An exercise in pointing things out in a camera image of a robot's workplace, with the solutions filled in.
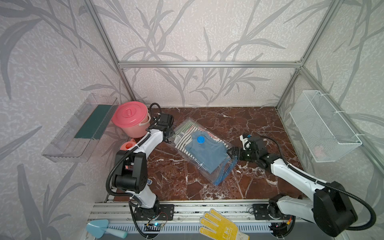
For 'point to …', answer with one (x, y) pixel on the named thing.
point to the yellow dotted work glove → (218, 227)
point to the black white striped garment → (180, 142)
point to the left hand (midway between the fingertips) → (167, 133)
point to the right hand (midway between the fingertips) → (232, 151)
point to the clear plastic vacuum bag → (224, 173)
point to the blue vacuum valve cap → (201, 139)
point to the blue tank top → (211, 154)
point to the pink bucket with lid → (133, 117)
